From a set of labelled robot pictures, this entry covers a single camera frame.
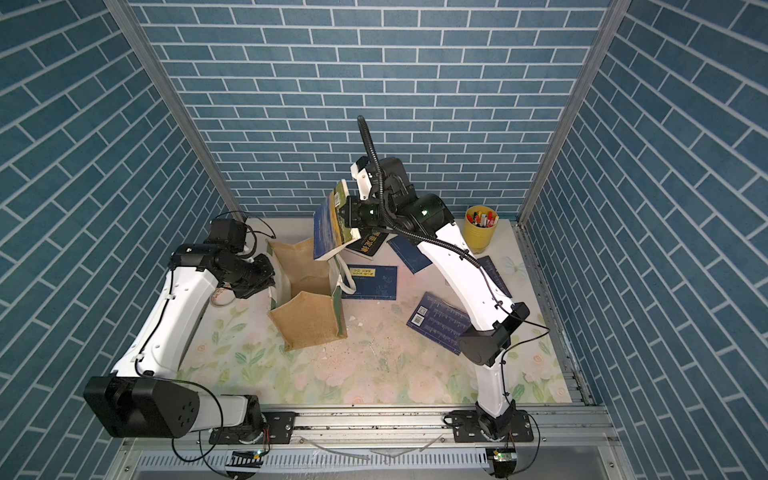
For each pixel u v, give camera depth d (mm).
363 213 586
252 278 655
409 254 1089
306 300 764
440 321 918
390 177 476
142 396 381
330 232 708
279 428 742
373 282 1014
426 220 466
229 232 591
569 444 764
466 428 732
